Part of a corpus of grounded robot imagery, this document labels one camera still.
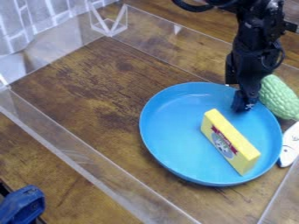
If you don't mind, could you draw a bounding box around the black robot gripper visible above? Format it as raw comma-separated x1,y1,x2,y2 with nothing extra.
225,38,286,114

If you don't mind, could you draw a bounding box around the green bumpy bitter gourd toy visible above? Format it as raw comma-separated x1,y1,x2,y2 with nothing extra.
259,74,299,121

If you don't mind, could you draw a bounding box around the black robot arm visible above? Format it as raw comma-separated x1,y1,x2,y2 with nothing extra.
173,0,299,112

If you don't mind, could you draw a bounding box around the blue round plastic tray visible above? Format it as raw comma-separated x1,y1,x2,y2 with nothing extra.
139,82,283,186

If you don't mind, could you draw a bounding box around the yellow butter box toy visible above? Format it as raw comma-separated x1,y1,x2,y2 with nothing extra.
201,108,262,175

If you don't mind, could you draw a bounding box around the white toy at right edge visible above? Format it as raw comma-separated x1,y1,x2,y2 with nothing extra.
278,122,299,168

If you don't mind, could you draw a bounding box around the grey checked curtain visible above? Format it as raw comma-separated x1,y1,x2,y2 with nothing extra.
0,0,118,58

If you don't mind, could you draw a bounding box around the blue clamp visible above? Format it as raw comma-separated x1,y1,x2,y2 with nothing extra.
0,185,46,224

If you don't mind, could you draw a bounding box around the clear acrylic enclosure wall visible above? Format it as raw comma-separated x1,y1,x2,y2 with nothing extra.
0,0,287,224

